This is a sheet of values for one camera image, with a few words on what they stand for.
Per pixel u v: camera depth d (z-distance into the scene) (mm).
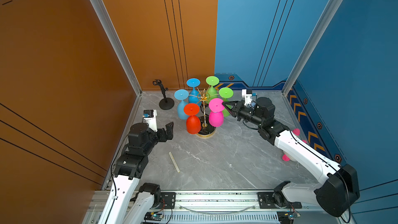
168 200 742
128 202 446
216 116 770
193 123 782
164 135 616
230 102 696
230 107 684
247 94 682
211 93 892
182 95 787
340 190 391
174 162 849
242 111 644
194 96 790
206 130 961
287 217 704
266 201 725
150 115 590
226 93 787
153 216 705
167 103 1104
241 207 724
